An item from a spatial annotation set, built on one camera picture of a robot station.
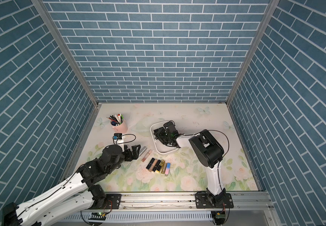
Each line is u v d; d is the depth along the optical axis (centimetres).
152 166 85
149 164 86
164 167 85
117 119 96
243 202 76
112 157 55
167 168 85
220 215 73
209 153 53
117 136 65
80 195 60
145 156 89
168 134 79
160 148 92
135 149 68
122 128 96
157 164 87
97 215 72
